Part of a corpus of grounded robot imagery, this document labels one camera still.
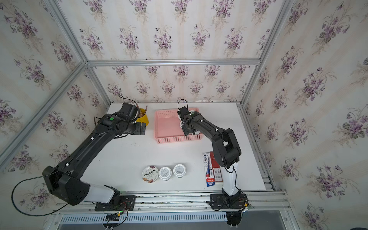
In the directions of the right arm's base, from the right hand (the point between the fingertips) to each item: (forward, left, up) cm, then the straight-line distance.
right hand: (194, 128), depth 95 cm
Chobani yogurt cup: (-30, +25, -2) cm, 39 cm away
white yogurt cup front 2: (-28, +9, -1) cm, 29 cm away
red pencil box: (-24, -14, -6) cm, 28 cm away
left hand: (-10, +32, +13) cm, 36 cm away
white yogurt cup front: (-30, +17, 0) cm, 34 cm away
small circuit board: (-49, +42, -9) cm, 65 cm away
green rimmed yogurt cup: (-19, 0, +24) cm, 31 cm away
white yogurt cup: (+3, +9, 0) cm, 10 cm away
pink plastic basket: (+5, +19, -8) cm, 22 cm away
